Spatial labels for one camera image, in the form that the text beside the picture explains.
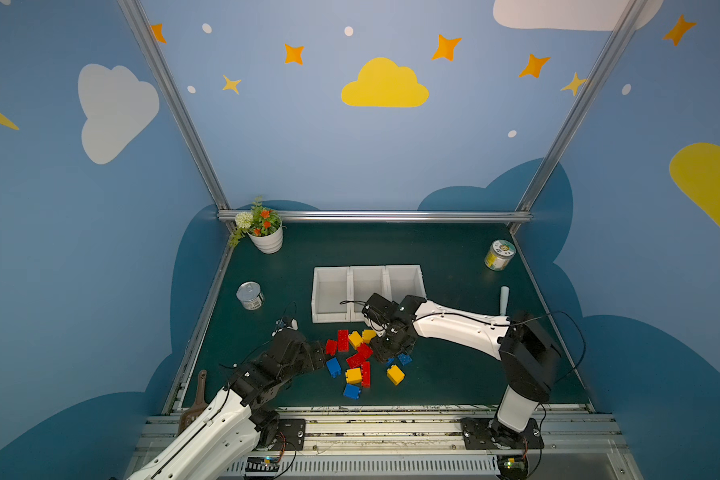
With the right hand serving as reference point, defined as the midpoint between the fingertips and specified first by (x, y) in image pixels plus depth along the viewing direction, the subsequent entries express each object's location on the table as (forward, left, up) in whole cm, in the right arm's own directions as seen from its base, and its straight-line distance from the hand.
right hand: (384, 351), depth 84 cm
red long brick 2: (-6, +5, -2) cm, 8 cm away
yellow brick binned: (-5, -3, -3) cm, 7 cm away
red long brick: (+4, +12, -4) cm, 14 cm away
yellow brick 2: (+6, +5, -3) cm, 8 cm away
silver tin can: (+16, +44, +1) cm, 46 cm away
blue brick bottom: (-10, +8, -4) cm, 14 cm away
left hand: (-2, +20, +3) cm, 20 cm away
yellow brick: (-6, +8, -3) cm, 11 cm away
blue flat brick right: (-1, -6, -4) cm, 7 cm away
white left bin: (+25, +19, -5) cm, 32 cm away
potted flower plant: (+39, +43, +9) cm, 59 cm away
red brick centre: (0, +6, -3) cm, 6 cm away
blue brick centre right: (-2, -2, -2) cm, 3 cm away
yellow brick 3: (+4, +9, -2) cm, 10 cm away
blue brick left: (-4, +14, -2) cm, 15 cm away
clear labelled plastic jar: (+36, -40, +2) cm, 54 cm away
